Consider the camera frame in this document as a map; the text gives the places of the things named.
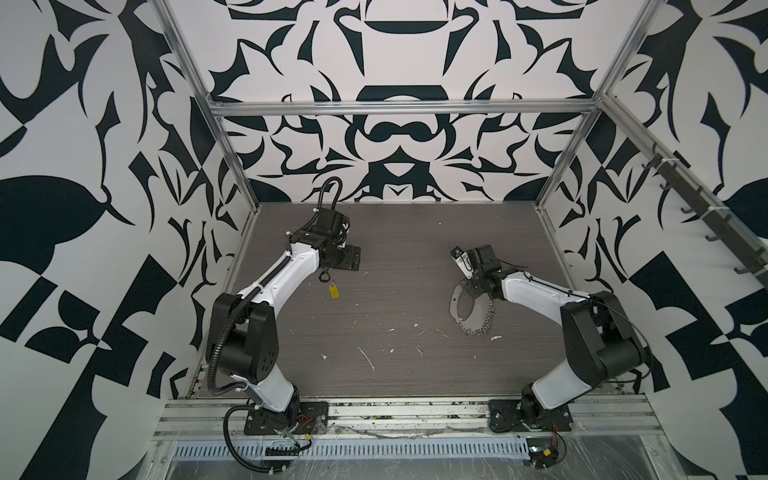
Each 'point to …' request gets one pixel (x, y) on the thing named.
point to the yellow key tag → (334, 291)
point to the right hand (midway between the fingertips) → (478, 273)
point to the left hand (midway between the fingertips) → (347, 253)
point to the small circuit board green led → (543, 452)
